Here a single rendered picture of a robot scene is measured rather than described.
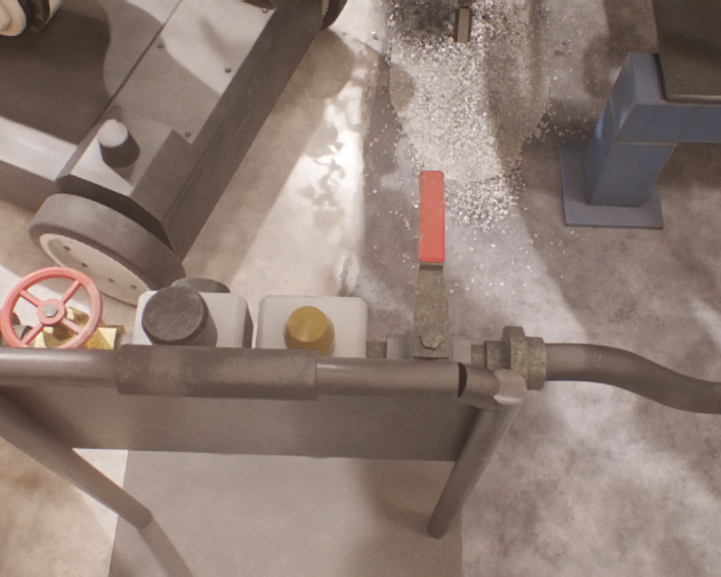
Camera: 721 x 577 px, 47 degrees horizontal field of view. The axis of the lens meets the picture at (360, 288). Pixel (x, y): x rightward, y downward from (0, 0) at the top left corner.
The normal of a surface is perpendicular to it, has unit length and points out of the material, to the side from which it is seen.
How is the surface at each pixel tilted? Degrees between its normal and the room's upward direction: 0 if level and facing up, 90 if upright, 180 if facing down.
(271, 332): 0
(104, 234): 19
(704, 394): 43
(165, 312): 0
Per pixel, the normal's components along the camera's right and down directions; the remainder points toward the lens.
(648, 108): -0.04, 0.90
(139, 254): 0.61, -0.04
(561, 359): -0.14, -0.18
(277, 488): 0.00, -0.43
